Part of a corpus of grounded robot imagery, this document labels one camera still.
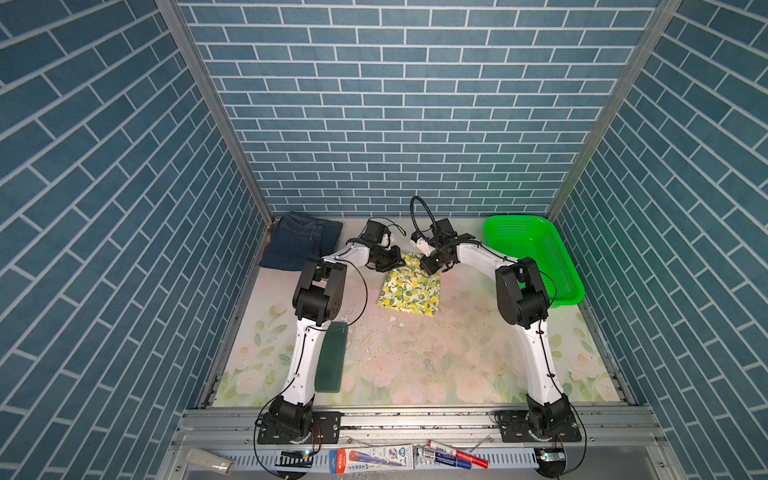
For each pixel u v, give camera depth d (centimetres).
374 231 90
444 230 87
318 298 63
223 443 75
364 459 69
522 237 116
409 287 99
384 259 96
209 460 67
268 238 108
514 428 73
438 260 92
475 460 69
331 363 82
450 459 69
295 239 105
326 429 74
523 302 61
